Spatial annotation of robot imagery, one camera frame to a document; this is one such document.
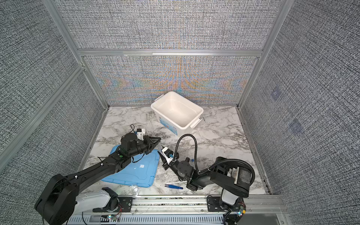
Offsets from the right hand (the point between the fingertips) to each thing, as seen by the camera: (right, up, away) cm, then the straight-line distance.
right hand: (161, 149), depth 77 cm
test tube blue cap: (+18, -10, +13) cm, 25 cm away
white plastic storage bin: (+7, +21, +37) cm, 43 cm away
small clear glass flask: (-16, -23, +2) cm, 28 cm away
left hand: (0, +5, +2) cm, 5 cm away
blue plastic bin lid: (-13, -15, +9) cm, 22 cm away
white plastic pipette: (+13, -19, +3) cm, 24 cm away
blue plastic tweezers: (+7, -22, +3) cm, 23 cm away
